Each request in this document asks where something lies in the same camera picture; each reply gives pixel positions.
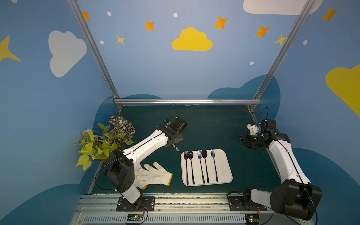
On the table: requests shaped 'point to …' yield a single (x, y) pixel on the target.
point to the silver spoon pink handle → (176, 148)
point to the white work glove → (148, 176)
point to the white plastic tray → (204, 167)
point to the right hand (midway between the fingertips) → (239, 139)
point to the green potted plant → (100, 144)
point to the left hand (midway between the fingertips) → (176, 136)
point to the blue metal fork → (213, 155)
